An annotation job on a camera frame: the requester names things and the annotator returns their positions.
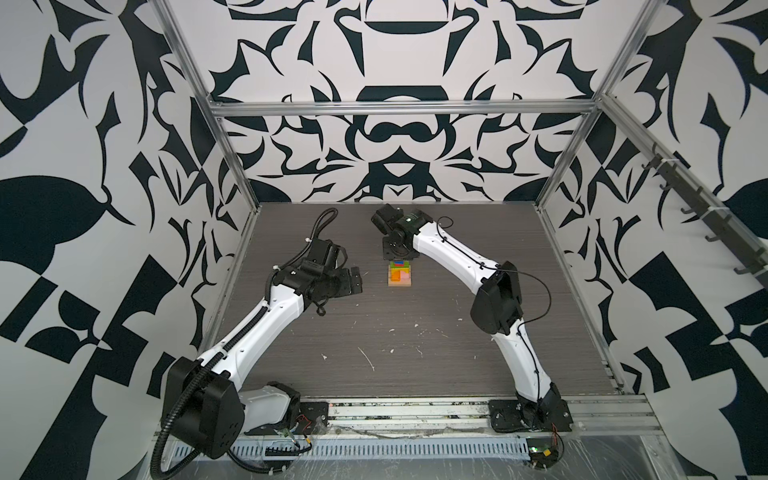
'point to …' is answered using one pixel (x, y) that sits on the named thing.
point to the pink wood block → (405, 277)
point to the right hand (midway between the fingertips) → (394, 251)
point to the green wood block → (406, 264)
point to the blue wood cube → (398, 262)
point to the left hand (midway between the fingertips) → (348, 277)
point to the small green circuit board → (543, 451)
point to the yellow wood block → (404, 270)
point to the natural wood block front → (398, 283)
